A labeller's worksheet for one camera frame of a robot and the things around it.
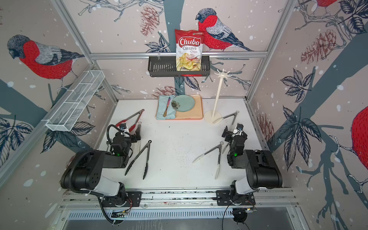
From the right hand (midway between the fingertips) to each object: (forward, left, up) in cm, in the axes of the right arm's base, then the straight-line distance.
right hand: (233, 126), depth 91 cm
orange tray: (+18, +24, -9) cm, 31 cm away
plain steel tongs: (+18, -7, -10) cm, 22 cm away
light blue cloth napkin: (+29, +52, -8) cm, 60 cm away
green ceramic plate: (+30, +33, -9) cm, 45 cm away
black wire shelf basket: (+32, +45, +24) cm, 60 cm away
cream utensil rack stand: (+15, +11, -8) cm, 20 cm away
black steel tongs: (-12, +56, -9) cm, 58 cm away
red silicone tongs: (+1, +70, -7) cm, 71 cm away
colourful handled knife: (+17, +49, -8) cm, 52 cm away
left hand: (-2, +65, +2) cm, 66 cm away
